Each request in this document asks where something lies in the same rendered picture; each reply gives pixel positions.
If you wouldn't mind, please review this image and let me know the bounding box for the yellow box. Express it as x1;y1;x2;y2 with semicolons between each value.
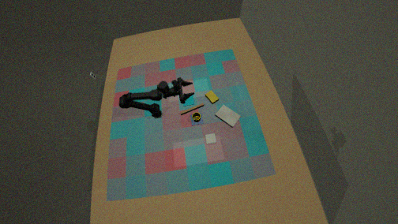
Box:
205;90;219;104

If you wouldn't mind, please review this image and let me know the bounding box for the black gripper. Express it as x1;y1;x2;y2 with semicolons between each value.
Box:
170;77;194;104

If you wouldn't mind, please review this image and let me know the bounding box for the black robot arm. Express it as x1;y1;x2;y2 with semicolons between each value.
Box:
118;80;180;118

